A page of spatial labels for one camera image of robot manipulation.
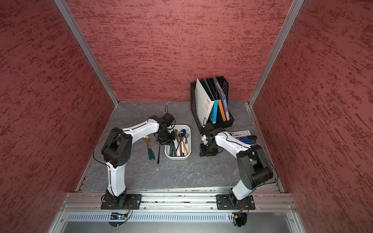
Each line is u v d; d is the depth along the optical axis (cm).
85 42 85
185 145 95
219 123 98
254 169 45
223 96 85
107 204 73
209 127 75
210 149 76
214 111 88
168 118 79
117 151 52
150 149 94
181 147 92
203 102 88
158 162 88
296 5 71
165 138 81
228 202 73
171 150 92
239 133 100
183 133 97
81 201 76
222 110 91
